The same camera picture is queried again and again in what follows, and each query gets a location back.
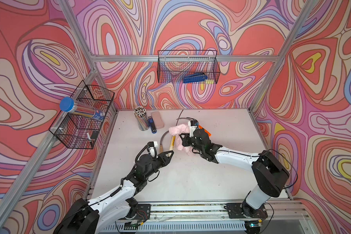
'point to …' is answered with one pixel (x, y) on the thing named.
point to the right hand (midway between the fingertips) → (180, 138)
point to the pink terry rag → (181, 129)
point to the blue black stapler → (152, 125)
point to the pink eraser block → (158, 120)
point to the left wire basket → (74, 131)
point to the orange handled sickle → (200, 126)
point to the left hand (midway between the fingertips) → (175, 154)
